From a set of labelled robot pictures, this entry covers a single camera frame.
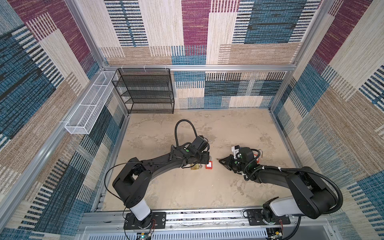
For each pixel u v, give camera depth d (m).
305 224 0.71
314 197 0.44
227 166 0.80
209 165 0.89
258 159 0.71
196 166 0.91
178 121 0.78
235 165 0.78
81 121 0.89
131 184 0.45
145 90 1.10
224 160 0.87
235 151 0.85
